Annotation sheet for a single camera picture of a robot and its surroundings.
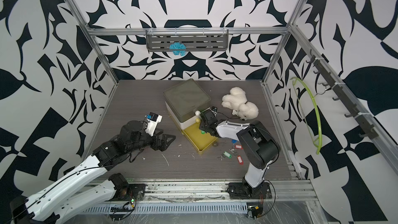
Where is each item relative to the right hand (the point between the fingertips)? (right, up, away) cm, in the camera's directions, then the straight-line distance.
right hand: (203, 122), depth 96 cm
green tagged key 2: (+13, -16, -10) cm, 22 cm away
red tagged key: (+20, -13, -7) cm, 25 cm away
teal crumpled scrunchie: (-14, +45, -5) cm, 48 cm away
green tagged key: (0, -5, -3) cm, 6 cm away
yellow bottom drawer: (-1, -10, -6) cm, 12 cm away
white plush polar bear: (+22, +14, +2) cm, 25 cm away
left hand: (-16, 0, -24) cm, 29 cm away
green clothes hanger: (+47, -3, -33) cm, 57 cm away
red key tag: (+20, -18, -13) cm, 30 cm away
